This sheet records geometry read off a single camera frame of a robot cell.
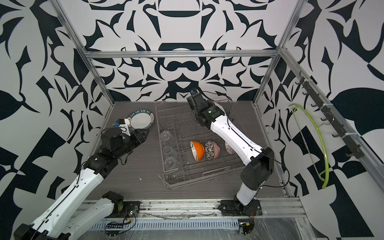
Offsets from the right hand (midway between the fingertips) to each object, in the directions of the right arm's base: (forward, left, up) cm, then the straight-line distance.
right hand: (206, 103), depth 79 cm
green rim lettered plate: (+11, +45, -27) cm, 54 cm away
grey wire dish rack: (-14, +11, -27) cm, 32 cm away
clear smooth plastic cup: (-9, +23, -17) cm, 30 cm away
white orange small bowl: (-17, +4, -19) cm, 26 cm away
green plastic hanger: (-15, -46, +5) cm, 49 cm away
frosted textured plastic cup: (-18, +20, -18) cm, 32 cm away
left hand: (-13, +30, -4) cm, 33 cm away
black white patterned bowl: (-14, -4, -27) cm, 30 cm away
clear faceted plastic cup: (-26, +18, -17) cm, 36 cm away
